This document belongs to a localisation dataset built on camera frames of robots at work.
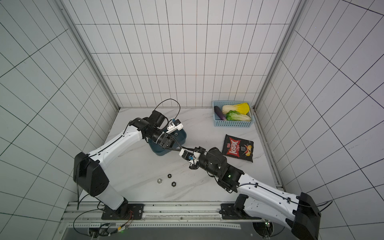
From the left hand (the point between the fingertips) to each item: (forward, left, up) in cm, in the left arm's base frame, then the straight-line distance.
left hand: (178, 151), depth 66 cm
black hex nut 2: (-7, +4, -26) cm, 27 cm away
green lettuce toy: (+38, -36, -18) cm, 55 cm away
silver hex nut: (-5, +12, -27) cm, 30 cm away
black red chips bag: (+16, -36, -25) cm, 47 cm away
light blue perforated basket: (+34, -25, -22) cm, 47 cm away
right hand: (+1, 0, -1) cm, 2 cm away
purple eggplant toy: (+45, -27, -24) cm, 58 cm away
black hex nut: (-2, +7, -26) cm, 27 cm away
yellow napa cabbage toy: (+44, -43, -18) cm, 64 cm away
